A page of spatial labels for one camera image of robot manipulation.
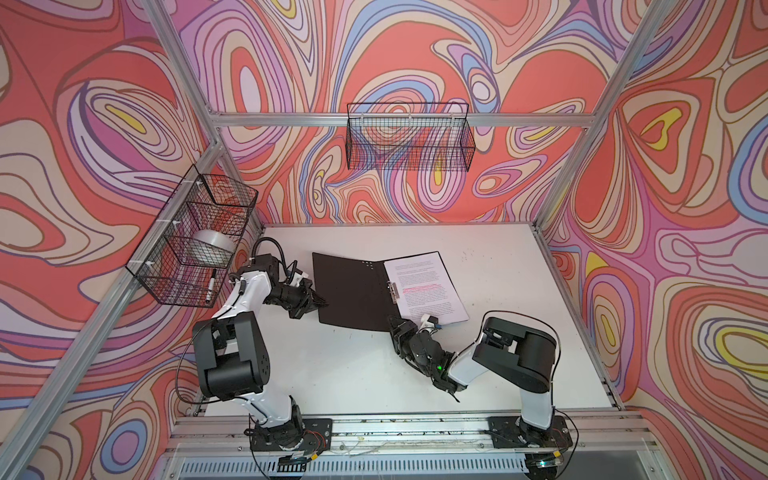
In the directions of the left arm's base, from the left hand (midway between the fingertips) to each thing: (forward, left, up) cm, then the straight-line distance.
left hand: (328, 299), depth 85 cm
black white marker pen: (-3, +27, +12) cm, 30 cm away
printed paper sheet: (+12, -29, -11) cm, 33 cm away
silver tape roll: (+2, +25, +20) cm, 32 cm away
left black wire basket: (+2, +32, +18) cm, 37 cm away
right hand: (-5, -16, -8) cm, 19 cm away
